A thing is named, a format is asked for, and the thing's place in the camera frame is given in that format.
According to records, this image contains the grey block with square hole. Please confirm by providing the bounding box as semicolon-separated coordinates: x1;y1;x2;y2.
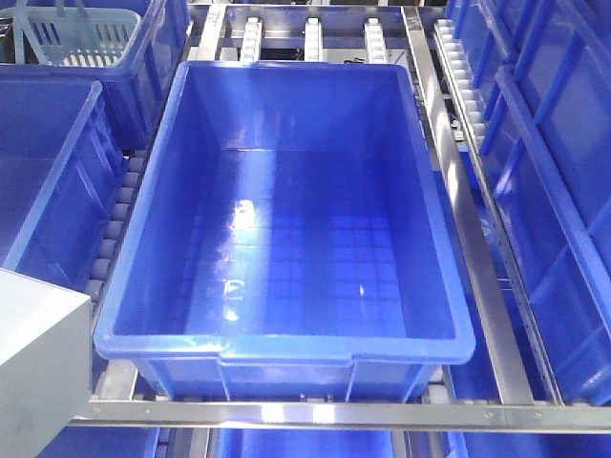
0;266;92;458

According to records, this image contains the pale slotted plastic basket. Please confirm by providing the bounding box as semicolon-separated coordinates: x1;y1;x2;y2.
0;0;144;68

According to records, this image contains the steel roller flow rack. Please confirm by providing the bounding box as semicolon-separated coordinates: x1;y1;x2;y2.
66;0;611;435

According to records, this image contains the large blue plastic bin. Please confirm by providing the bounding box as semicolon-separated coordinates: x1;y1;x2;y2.
93;59;477;403

